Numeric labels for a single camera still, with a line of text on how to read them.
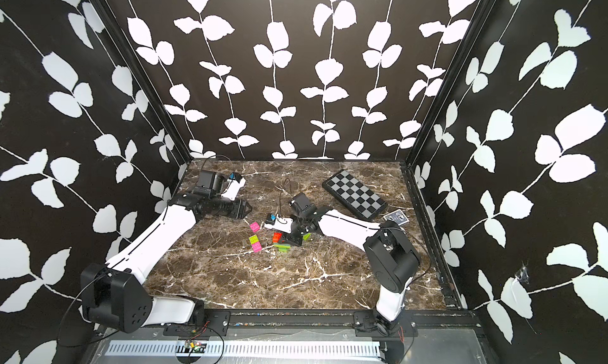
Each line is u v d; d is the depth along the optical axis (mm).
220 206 684
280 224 735
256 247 903
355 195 1041
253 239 912
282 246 859
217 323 738
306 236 645
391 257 471
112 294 396
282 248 900
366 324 732
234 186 734
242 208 733
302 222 680
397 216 985
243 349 702
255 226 954
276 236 838
